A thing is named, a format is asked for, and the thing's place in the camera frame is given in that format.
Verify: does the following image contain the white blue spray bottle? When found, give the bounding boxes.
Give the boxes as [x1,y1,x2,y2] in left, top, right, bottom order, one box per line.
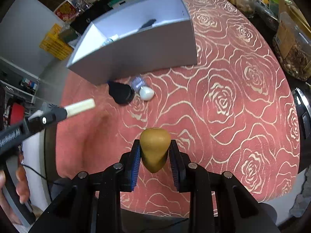
[102,34,119,46]

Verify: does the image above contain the grey open storage box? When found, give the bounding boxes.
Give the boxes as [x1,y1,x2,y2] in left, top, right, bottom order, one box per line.
[66,0,197,85]

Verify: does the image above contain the black teardrop case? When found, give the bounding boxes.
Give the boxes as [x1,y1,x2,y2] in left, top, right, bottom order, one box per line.
[107,81,135,105]

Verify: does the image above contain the white metal shelf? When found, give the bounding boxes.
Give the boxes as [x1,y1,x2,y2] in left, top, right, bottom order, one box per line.
[1,57,39,115]

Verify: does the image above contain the black remote control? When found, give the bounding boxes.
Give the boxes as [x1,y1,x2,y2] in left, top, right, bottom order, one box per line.
[139,19,156,30]

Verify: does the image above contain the yellow plastic crate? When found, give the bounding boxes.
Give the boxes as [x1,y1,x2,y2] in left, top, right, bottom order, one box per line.
[39,24,73,61]

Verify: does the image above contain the cream rectangular eraser block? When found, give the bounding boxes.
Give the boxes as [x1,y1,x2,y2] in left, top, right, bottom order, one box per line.
[64,98,95,118]

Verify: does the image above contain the yellow pear shaped toy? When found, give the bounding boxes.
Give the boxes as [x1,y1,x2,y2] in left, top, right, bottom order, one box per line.
[139,128,171,173]

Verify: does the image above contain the person left hand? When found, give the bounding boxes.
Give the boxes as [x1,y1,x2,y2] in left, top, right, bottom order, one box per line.
[3,156,32,227]

